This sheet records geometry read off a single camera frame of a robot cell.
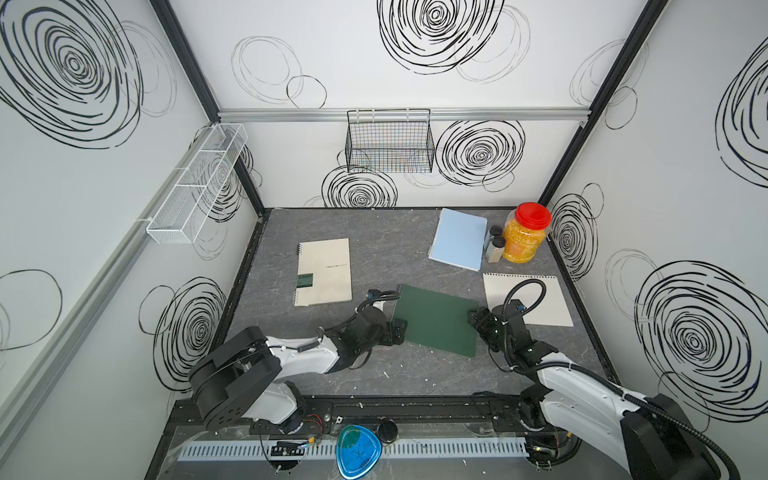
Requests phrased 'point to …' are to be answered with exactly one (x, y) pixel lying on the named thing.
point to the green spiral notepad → (437, 320)
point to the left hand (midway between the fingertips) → (398, 324)
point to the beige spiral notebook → (323, 273)
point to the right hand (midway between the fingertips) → (474, 320)
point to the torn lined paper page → (552, 311)
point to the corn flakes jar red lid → (532, 216)
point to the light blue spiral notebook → (459, 239)
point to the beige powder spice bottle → (495, 249)
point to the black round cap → (388, 431)
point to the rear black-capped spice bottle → (497, 232)
